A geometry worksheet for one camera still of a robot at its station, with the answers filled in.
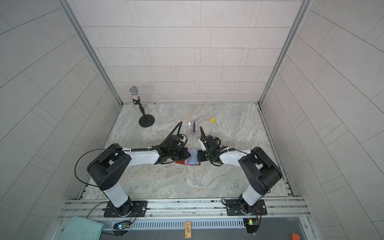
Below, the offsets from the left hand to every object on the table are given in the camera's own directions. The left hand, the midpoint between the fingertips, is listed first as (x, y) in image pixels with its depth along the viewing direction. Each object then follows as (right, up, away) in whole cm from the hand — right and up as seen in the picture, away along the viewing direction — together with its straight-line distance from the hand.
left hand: (195, 154), depth 88 cm
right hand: (+1, -2, +2) cm, 3 cm away
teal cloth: (-50, -27, -23) cm, 61 cm away
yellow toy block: (+12, +20, +17) cm, 29 cm away
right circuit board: (+27, -27, -20) cm, 43 cm away
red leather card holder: (-1, -3, -3) cm, 4 cm away
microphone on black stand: (-34, +19, +14) cm, 42 cm away
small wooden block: (-2, -27, -23) cm, 36 cm away
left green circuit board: (-32, -26, -24) cm, 47 cm away
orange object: (+44, -30, -24) cm, 58 cm away
